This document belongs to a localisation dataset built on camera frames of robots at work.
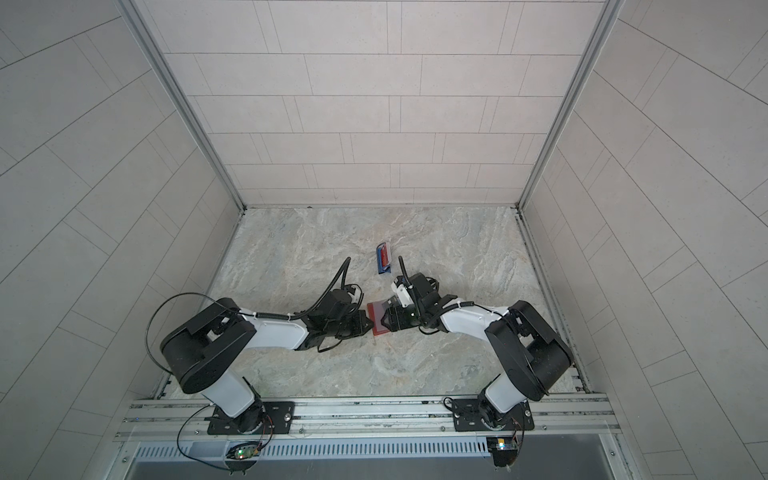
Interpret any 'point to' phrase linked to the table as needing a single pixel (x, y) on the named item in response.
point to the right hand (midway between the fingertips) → (391, 321)
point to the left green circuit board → (244, 452)
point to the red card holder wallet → (376, 311)
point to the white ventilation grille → (211, 451)
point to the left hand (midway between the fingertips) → (383, 324)
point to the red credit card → (385, 255)
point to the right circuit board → (504, 450)
